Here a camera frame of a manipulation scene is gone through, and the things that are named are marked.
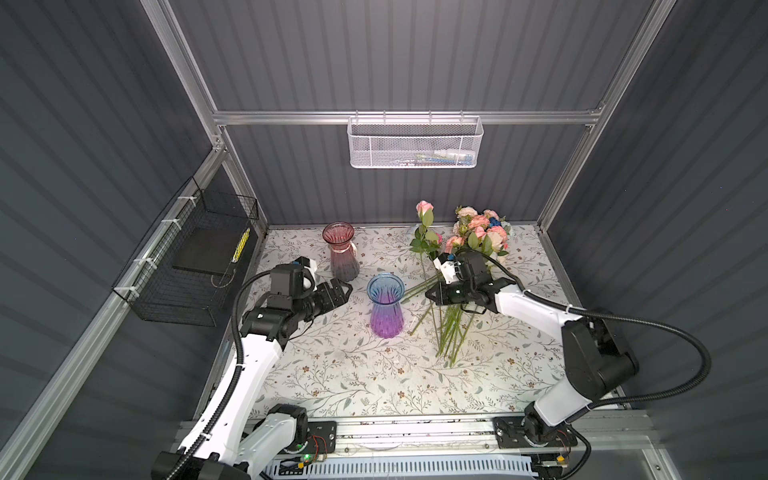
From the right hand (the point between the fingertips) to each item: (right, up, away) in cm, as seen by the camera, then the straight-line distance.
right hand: (429, 295), depth 89 cm
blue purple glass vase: (-13, +2, -7) cm, 15 cm away
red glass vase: (-27, +11, +6) cm, 30 cm away
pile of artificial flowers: (+21, +21, +15) cm, 33 cm away
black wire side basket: (-62, +8, -18) cm, 65 cm away
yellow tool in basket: (-51, +15, -12) cm, 54 cm away
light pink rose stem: (0, +17, +5) cm, 17 cm away
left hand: (-25, +2, -13) cm, 28 cm away
